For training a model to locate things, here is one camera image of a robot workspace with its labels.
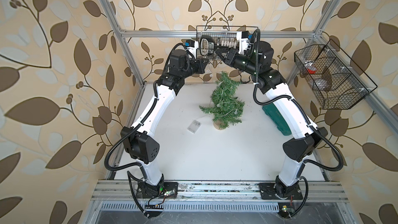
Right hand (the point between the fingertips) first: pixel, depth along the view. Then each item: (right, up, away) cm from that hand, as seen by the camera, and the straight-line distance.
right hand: (216, 51), depth 65 cm
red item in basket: (+52, -6, +17) cm, 55 cm away
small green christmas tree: (+5, -24, +7) cm, 26 cm away
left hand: (-4, 0, +6) cm, 7 cm away
